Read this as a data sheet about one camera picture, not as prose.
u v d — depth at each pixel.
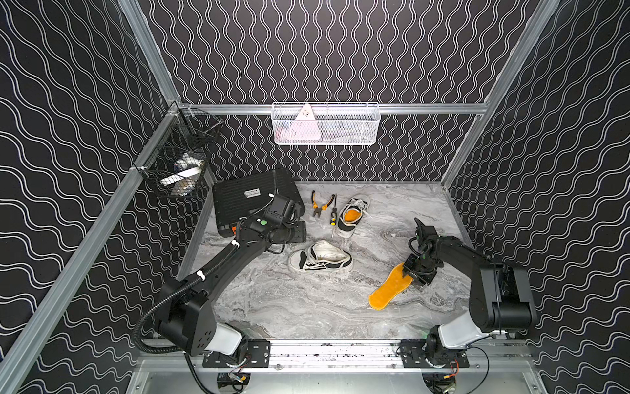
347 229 0.98
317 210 1.10
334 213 1.07
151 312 0.39
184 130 0.95
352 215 1.04
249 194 1.06
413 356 0.73
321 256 0.94
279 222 0.63
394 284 0.88
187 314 0.41
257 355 0.75
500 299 0.46
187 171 0.75
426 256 0.74
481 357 0.76
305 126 0.89
